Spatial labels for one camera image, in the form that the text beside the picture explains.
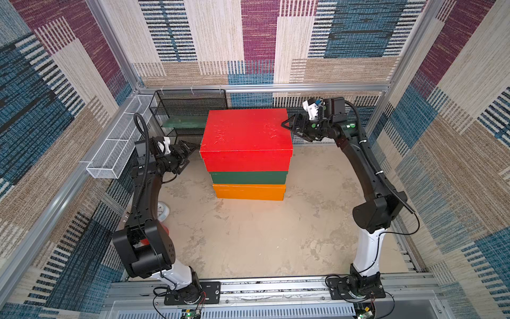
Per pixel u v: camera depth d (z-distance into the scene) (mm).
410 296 741
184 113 1076
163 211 916
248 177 859
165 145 676
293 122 690
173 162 713
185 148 726
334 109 607
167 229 892
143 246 467
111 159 916
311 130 688
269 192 922
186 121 961
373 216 515
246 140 1091
